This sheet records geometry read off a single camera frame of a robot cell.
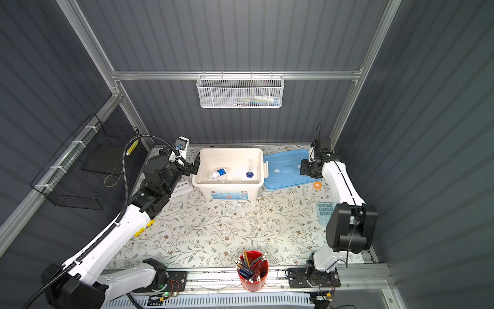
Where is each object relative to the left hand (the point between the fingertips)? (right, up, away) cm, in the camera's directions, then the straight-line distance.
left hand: (184, 149), depth 72 cm
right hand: (+52, -9, +16) cm, 56 cm away
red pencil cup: (+26, -43, -3) cm, 51 cm away
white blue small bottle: (+9, -10, +25) cm, 28 cm away
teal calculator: (+61, -28, +19) cm, 70 cm away
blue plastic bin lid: (+44, -9, +38) cm, 59 cm away
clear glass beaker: (+19, -12, +30) cm, 37 cm away
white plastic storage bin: (+14, -11, +33) cm, 38 cm away
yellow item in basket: (-26, +1, +10) cm, 28 cm away
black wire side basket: (-37, -8, +2) cm, 38 cm away
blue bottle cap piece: (+24, -11, +33) cm, 43 cm away
